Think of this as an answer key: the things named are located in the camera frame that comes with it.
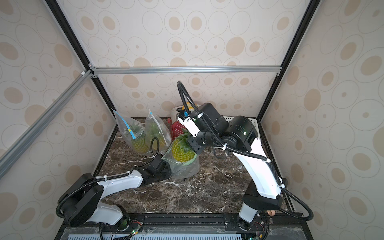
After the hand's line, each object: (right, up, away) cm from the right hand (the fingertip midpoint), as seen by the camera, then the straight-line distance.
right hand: (188, 142), depth 57 cm
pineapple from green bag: (-3, -4, +4) cm, 7 cm away
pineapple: (-18, 0, +19) cm, 26 cm away
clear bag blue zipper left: (-31, +3, +23) cm, 39 cm away
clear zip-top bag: (-20, +11, +26) cm, 35 cm away
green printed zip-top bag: (-5, -16, +19) cm, 26 cm away
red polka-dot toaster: (-9, +6, +40) cm, 42 cm away
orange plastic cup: (+39, -35, +15) cm, 54 cm away
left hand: (-9, -20, +31) cm, 38 cm away
